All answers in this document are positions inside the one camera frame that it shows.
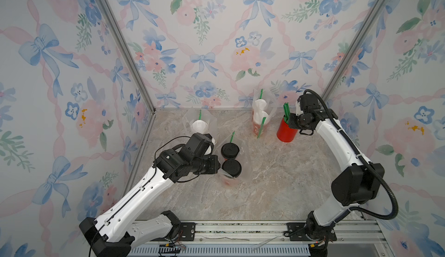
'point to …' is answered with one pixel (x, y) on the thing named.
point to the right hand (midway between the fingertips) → (294, 121)
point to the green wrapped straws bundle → (287, 109)
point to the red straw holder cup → (284, 133)
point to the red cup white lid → (260, 104)
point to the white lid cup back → (259, 119)
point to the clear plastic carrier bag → (192, 114)
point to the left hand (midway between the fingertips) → (221, 165)
